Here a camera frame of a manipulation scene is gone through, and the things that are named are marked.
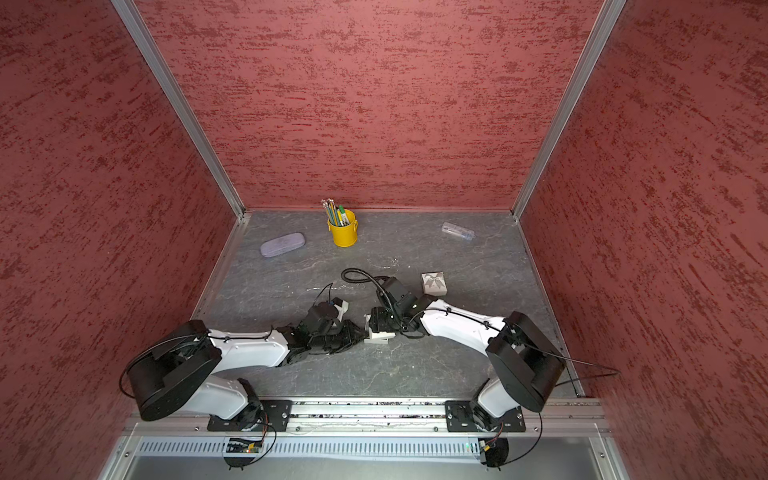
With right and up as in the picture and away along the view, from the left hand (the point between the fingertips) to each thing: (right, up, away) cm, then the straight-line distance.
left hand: (367, 342), depth 84 cm
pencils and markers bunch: (-13, +38, +19) cm, 45 cm away
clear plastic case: (+32, +33, +31) cm, 56 cm away
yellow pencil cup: (-10, +31, +22) cm, 39 cm away
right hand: (+3, +3, +1) cm, 5 cm away
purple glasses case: (-33, +28, +22) cm, 49 cm away
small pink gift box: (+3, +2, -2) cm, 4 cm away
